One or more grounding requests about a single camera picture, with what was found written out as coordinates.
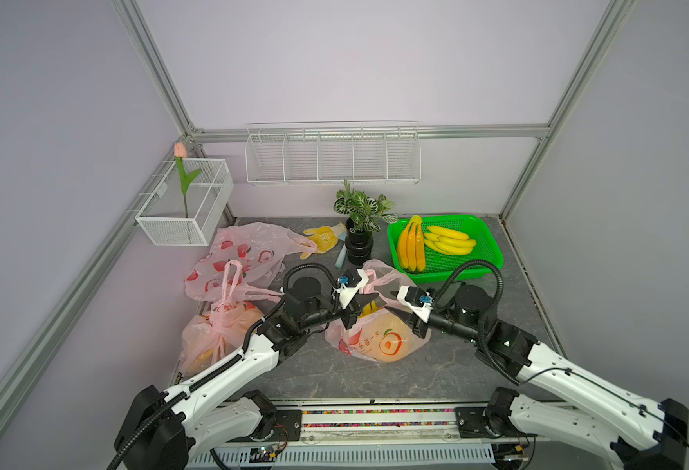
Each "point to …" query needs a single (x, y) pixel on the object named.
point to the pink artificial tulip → (186, 179)
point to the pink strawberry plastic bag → (244, 260)
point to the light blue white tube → (340, 260)
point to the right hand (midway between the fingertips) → (391, 295)
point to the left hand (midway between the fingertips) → (375, 295)
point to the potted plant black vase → (362, 215)
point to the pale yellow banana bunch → (448, 241)
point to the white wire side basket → (191, 205)
